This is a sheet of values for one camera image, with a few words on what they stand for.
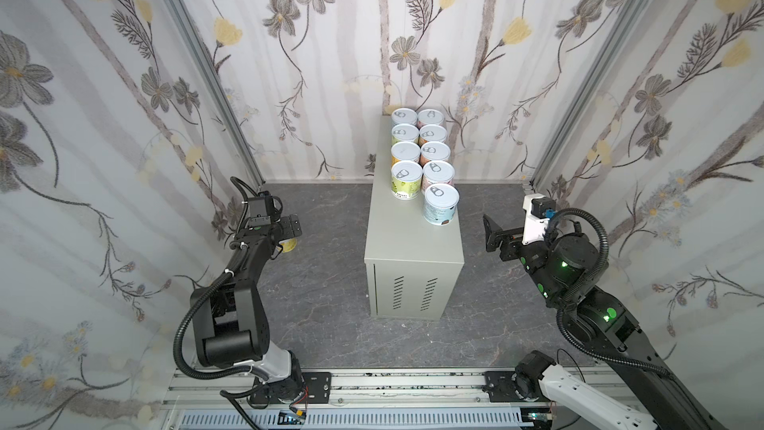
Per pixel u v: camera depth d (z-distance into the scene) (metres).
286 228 0.82
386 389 0.76
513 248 0.55
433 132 0.78
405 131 0.78
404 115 0.82
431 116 0.83
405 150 0.73
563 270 0.43
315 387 0.74
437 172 0.68
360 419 0.70
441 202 0.62
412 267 0.63
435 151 0.73
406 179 0.66
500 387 0.73
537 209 0.48
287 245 1.00
